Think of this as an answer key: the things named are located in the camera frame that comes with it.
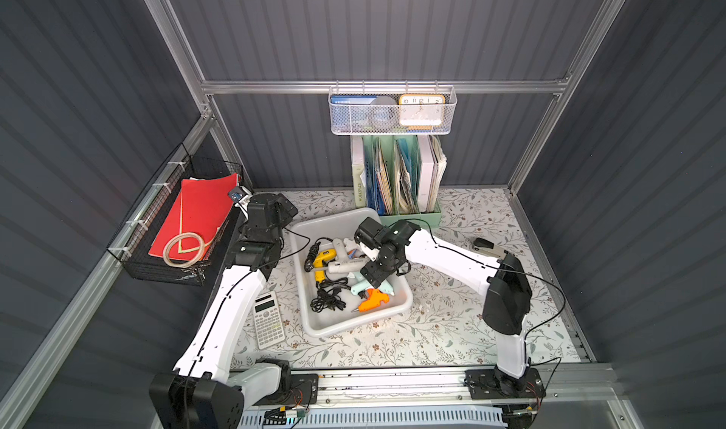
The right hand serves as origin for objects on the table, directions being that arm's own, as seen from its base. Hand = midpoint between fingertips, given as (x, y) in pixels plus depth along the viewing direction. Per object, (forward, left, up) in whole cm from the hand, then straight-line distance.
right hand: (384, 266), depth 84 cm
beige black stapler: (+13, -37, -9) cm, 40 cm away
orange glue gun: (-6, +3, -10) cm, 12 cm away
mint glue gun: (-3, +7, -5) cm, 9 cm away
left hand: (+8, +32, +19) cm, 38 cm away
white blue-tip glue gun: (+4, +13, -5) cm, 15 cm away
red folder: (+6, +49, +19) cm, 53 cm away
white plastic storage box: (-9, +16, -9) cm, 21 cm away
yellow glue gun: (+8, +21, -9) cm, 24 cm away
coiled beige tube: (-9, +50, +17) cm, 53 cm away
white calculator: (-14, +34, -10) cm, 39 cm away
